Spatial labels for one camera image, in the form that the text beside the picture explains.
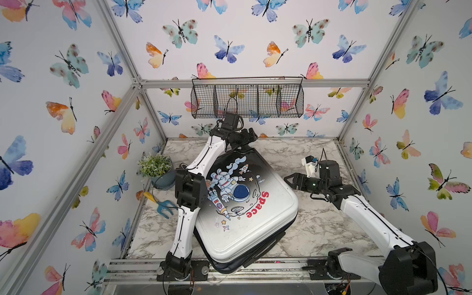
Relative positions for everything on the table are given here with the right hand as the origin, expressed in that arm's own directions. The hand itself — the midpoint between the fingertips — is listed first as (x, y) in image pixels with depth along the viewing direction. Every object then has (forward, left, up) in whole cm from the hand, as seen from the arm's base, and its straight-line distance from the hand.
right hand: (291, 178), depth 80 cm
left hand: (+22, +18, +3) cm, 28 cm away
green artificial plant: (+5, +63, -1) cm, 63 cm away
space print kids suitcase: (-16, +17, +3) cm, 24 cm away
